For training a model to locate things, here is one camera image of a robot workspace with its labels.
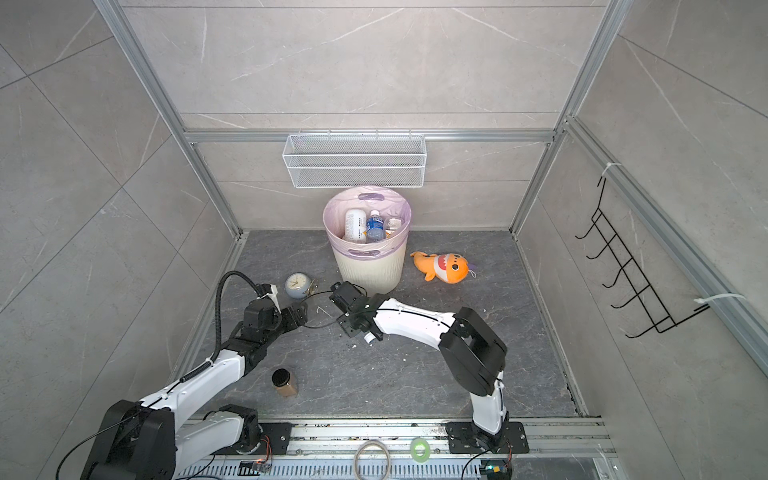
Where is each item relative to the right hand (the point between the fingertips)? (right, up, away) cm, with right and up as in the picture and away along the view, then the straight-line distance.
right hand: (353, 314), depth 90 cm
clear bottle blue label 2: (-16, +6, +10) cm, 19 cm away
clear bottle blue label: (+7, +27, +3) cm, 28 cm away
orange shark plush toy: (+31, +14, +8) cm, 35 cm away
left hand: (-18, +4, -2) cm, 18 cm away
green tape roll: (+18, -31, -18) cm, 40 cm away
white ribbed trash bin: (+7, +11, +1) cm, 13 cm away
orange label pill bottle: (+12, +27, 0) cm, 30 cm away
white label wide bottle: (+1, +27, -1) cm, 27 cm away
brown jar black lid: (-17, -14, -15) cm, 26 cm away
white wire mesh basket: (-1, +51, +11) cm, 52 cm away
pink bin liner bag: (+11, +35, +4) cm, 37 cm away
